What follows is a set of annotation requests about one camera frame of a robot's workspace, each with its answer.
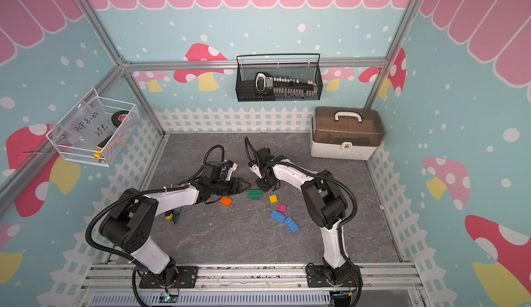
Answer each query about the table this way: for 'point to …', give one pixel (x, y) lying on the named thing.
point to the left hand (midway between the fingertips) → (246, 189)
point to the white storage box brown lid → (345, 133)
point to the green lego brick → (254, 193)
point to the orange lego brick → (226, 200)
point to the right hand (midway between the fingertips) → (265, 184)
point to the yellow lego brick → (273, 199)
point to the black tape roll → (118, 117)
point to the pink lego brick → (282, 208)
